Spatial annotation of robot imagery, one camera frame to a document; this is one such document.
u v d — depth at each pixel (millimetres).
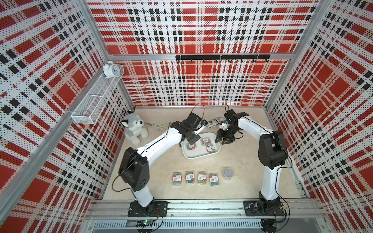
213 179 819
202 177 821
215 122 1078
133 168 448
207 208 751
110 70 801
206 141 978
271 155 537
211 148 935
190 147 953
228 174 826
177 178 820
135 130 921
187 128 612
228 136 836
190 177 821
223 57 886
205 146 966
